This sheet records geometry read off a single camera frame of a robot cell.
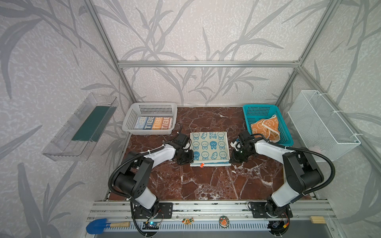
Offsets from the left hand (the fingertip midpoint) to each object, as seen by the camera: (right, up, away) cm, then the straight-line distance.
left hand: (195, 156), depth 90 cm
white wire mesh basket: (+56, +20, -25) cm, 64 cm away
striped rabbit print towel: (-31, +20, +19) cm, 41 cm away
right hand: (+21, -1, +1) cm, 21 cm away
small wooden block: (+60, -26, -19) cm, 68 cm away
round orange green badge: (+14, -27, -19) cm, 36 cm away
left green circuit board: (-21, -30, -18) cm, 41 cm away
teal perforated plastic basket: (+45, +28, +22) cm, 57 cm away
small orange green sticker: (-3, -27, -19) cm, 33 cm away
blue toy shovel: (-46, -29, -20) cm, 58 cm away
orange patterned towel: (+51, +17, +12) cm, 55 cm away
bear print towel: (+10, +3, +7) cm, 12 cm away
